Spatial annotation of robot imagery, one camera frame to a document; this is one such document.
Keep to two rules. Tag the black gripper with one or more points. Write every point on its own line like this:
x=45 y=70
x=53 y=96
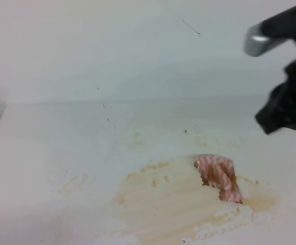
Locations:
x=279 y=110

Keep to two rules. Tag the pink striped rag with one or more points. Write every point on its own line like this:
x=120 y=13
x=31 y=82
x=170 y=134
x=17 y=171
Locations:
x=218 y=172

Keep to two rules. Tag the brown coffee stain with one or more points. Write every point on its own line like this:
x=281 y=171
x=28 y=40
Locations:
x=164 y=202

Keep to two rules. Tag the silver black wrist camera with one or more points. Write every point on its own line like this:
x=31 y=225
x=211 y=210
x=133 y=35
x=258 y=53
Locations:
x=271 y=33

